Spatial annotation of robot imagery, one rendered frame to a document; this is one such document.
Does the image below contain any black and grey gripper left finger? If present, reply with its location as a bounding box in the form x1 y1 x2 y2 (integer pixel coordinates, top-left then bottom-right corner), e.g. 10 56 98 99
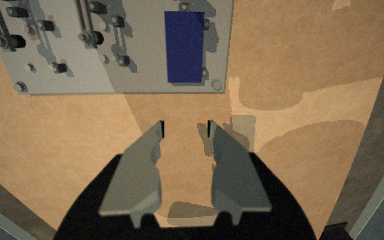
53 120 164 240

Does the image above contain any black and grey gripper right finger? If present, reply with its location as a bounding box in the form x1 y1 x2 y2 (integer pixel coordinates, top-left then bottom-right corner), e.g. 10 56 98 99
207 120 317 240

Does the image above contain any toggle clamp with red handle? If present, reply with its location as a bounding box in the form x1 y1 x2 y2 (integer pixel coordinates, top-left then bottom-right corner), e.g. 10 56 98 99
74 0 104 49

